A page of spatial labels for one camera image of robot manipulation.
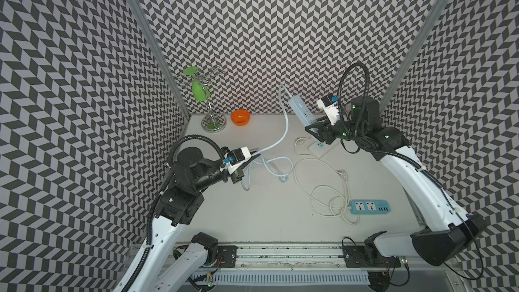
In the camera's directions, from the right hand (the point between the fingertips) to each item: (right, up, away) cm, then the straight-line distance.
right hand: (312, 128), depth 69 cm
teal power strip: (+27, -32, +13) cm, 44 cm away
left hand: (-19, -8, -10) cm, 23 cm away
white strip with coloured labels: (+10, -10, +31) cm, 35 cm away
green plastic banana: (-50, +19, +33) cm, 63 cm away
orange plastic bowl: (-31, +6, +43) cm, 53 cm away
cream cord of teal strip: (+11, -27, +22) cm, 37 cm away
